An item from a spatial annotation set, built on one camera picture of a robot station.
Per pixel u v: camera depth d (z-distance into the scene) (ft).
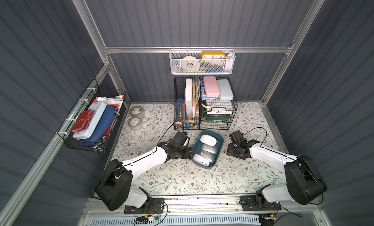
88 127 2.06
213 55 2.85
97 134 2.11
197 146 3.08
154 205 2.41
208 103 3.05
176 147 2.15
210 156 2.99
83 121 2.05
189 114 3.30
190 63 2.82
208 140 3.02
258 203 2.18
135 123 3.54
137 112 3.72
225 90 3.10
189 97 2.92
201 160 2.84
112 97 2.65
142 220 2.37
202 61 2.91
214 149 3.07
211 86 3.10
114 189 1.38
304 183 1.42
